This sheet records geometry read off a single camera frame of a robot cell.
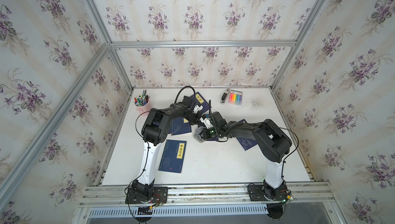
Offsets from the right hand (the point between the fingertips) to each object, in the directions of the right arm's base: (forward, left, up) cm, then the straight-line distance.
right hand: (202, 136), depth 94 cm
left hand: (+9, -2, 0) cm, 9 cm away
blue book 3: (+7, +15, +1) cm, 16 cm away
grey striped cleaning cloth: (0, +4, +3) cm, 5 cm away
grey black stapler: (+30, -16, +4) cm, 34 cm away
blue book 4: (-13, +17, 0) cm, 21 cm away
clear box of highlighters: (+32, -25, 0) cm, 41 cm away
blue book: (+29, +4, +1) cm, 29 cm away
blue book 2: (-6, -7, +8) cm, 13 cm away
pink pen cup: (+18, +40, +10) cm, 45 cm away
